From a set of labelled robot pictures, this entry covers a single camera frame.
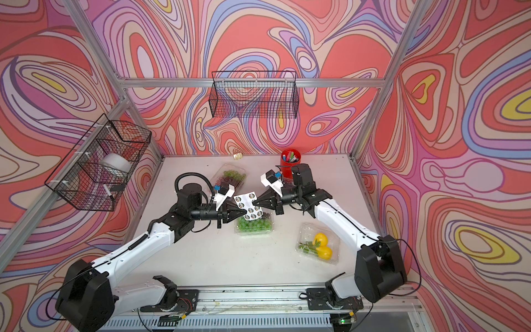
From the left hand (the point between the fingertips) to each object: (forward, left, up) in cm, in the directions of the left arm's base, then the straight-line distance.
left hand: (245, 214), depth 71 cm
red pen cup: (+39, -19, -11) cm, 45 cm away
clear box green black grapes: (+4, -6, -18) cm, 19 cm away
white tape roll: (+17, +48, +9) cm, 52 cm away
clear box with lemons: (-4, -28, -17) cm, 32 cm away
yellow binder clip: (+49, +10, -20) cm, 54 cm away
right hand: (+2, -4, +2) cm, 4 cm away
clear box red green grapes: (+35, +13, -19) cm, 41 cm away
